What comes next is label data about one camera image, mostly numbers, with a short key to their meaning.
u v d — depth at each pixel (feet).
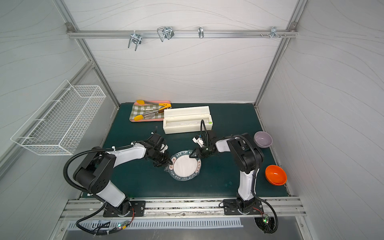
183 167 2.77
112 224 2.30
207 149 2.75
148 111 3.77
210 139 2.68
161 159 2.58
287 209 2.41
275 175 2.69
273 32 2.51
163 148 2.63
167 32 2.51
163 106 3.85
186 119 3.42
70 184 1.48
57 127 2.21
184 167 2.77
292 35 2.61
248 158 1.66
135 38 2.61
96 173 1.50
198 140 2.96
